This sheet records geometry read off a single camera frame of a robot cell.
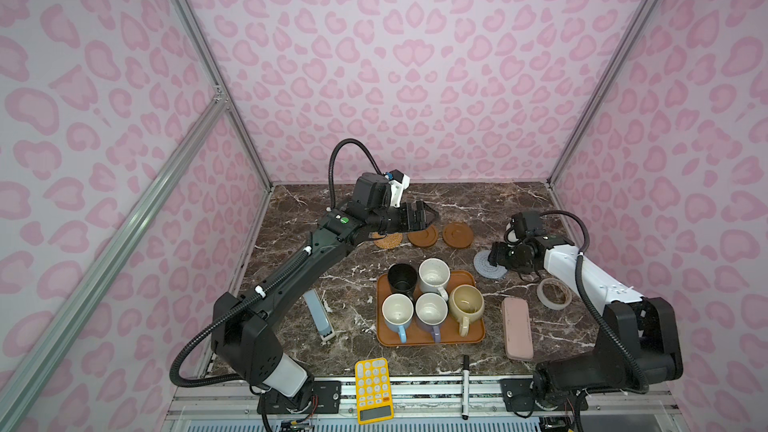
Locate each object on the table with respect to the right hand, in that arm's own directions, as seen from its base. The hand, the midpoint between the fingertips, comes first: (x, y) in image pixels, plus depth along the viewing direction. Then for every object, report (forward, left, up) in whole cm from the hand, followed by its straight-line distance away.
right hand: (499, 257), depth 88 cm
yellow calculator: (-34, +35, -7) cm, 50 cm away
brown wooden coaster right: (+13, +10, -9) cm, 19 cm away
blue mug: (-14, +30, -7) cm, 34 cm away
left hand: (-1, +22, +21) cm, 30 cm away
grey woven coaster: (+1, +2, -8) cm, 9 cm away
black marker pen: (-32, +13, -8) cm, 36 cm away
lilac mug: (-14, +20, -7) cm, 26 cm away
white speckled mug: (-3, +19, -7) cm, 20 cm away
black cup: (-6, +29, -3) cm, 29 cm away
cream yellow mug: (-11, +10, -7) cm, 17 cm away
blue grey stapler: (-17, +51, -3) cm, 54 cm away
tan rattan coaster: (+11, +33, -9) cm, 36 cm away
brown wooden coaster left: (+12, +22, -9) cm, 26 cm away
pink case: (-18, -3, -7) cm, 19 cm away
